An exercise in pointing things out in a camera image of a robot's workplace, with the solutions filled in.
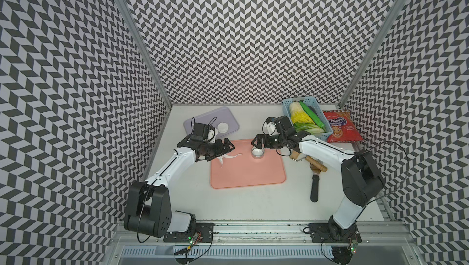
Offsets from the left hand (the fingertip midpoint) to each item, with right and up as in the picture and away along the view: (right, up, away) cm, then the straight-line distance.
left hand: (227, 151), depth 84 cm
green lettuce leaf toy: (+46, +10, +16) cm, 50 cm away
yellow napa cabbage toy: (+39, +18, +19) cm, 47 cm away
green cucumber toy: (+49, +16, +20) cm, 56 cm away
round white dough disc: (-4, +10, +21) cm, 24 cm away
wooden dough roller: (+34, -3, +9) cm, 35 cm away
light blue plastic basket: (+50, +26, +27) cm, 63 cm away
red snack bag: (+64, +10, +17) cm, 67 cm away
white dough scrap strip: (-3, -4, +2) cm, 5 cm away
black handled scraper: (+42, -15, +2) cm, 45 cm away
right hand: (+16, +2, +4) cm, 16 cm away
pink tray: (+5, -10, +7) cm, 13 cm away
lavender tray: (-11, +16, +32) cm, 38 cm away
